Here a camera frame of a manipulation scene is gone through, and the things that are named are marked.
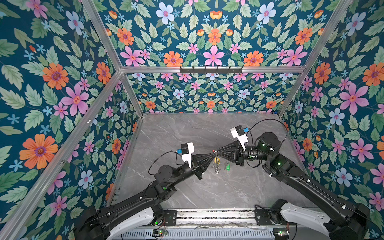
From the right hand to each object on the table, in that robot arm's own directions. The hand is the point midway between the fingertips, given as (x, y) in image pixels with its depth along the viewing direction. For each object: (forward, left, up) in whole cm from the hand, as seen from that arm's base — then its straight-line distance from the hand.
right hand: (219, 152), depth 58 cm
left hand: (-3, +2, +2) cm, 4 cm away
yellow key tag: (-1, +1, -4) cm, 4 cm away
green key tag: (+9, -9, -34) cm, 36 cm away
